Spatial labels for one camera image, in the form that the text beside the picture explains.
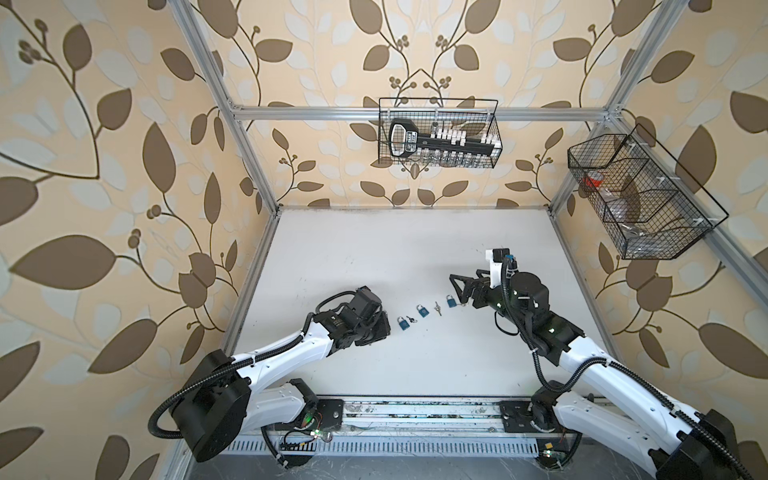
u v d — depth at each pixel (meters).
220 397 0.41
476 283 0.67
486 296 0.68
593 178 0.87
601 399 0.49
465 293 0.68
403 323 0.91
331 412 0.75
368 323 0.68
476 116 0.91
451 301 0.93
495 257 0.67
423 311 0.93
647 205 0.73
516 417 0.73
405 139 0.85
